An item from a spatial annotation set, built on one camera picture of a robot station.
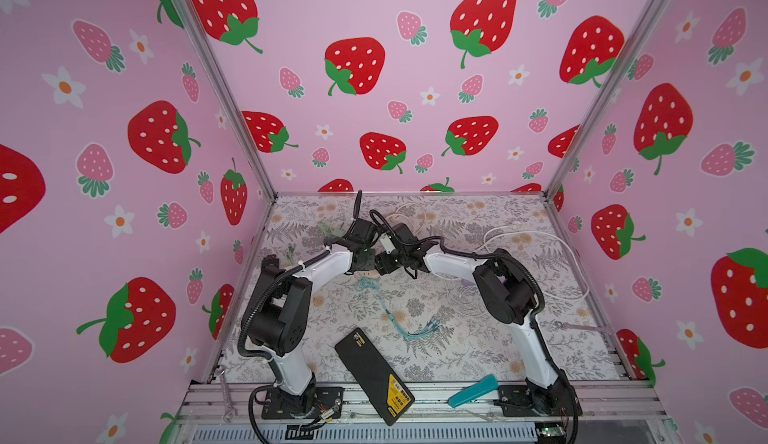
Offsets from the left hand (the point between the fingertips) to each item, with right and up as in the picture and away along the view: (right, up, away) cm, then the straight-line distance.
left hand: (365, 259), depth 95 cm
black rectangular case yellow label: (+5, -28, -18) cm, 34 cm away
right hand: (+5, -1, +5) cm, 7 cm away
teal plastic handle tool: (+34, -31, -19) cm, 49 cm away
